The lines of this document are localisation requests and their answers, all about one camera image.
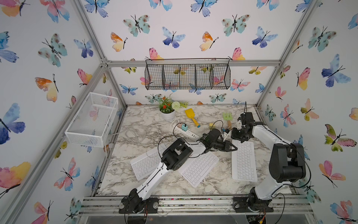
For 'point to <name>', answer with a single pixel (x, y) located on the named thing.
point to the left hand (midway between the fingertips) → (239, 148)
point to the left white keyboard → (145, 165)
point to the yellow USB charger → (211, 125)
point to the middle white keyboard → (196, 168)
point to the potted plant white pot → (167, 108)
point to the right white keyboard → (244, 167)
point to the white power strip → (188, 133)
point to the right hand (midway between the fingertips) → (234, 135)
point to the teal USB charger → (184, 128)
